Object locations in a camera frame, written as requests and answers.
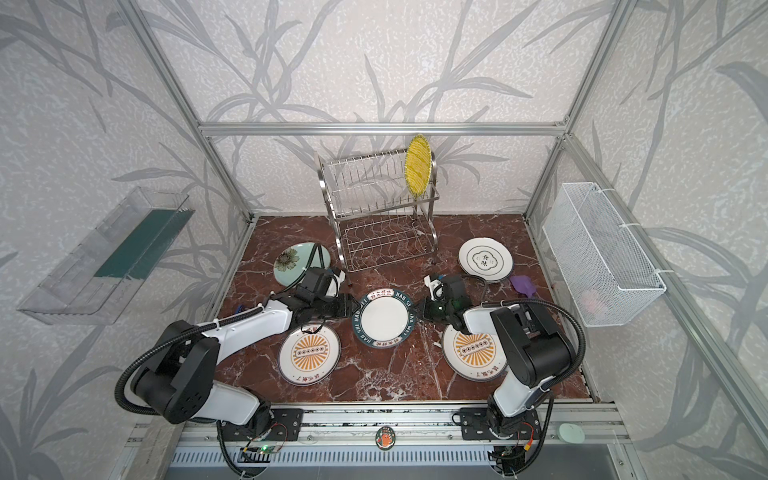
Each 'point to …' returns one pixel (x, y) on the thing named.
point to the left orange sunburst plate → (309, 354)
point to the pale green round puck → (570, 433)
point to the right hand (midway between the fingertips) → (409, 300)
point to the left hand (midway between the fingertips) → (360, 298)
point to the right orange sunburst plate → (475, 357)
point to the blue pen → (239, 308)
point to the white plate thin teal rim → (486, 259)
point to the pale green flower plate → (293, 260)
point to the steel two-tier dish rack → (375, 217)
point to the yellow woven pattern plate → (418, 164)
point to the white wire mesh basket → (609, 275)
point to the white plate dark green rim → (383, 318)
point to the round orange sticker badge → (385, 438)
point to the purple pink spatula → (523, 284)
